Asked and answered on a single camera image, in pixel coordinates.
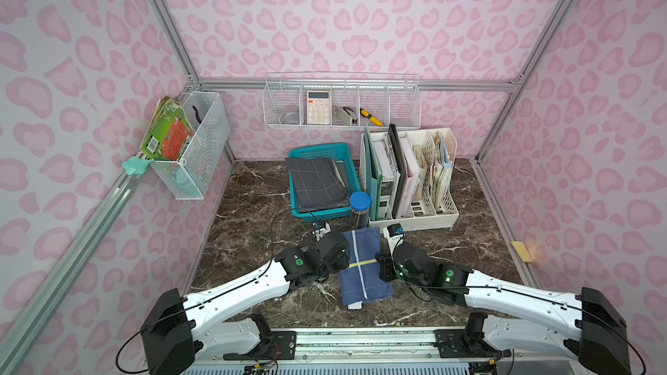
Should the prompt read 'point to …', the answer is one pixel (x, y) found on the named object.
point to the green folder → (374, 174)
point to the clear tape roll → (289, 118)
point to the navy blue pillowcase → (360, 280)
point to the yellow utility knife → (370, 116)
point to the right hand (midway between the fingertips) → (373, 258)
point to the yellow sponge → (522, 251)
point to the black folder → (399, 165)
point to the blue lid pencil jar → (360, 203)
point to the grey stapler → (346, 115)
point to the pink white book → (408, 191)
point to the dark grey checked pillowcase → (318, 183)
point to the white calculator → (318, 108)
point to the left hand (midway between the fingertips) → (347, 252)
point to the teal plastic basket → (340, 152)
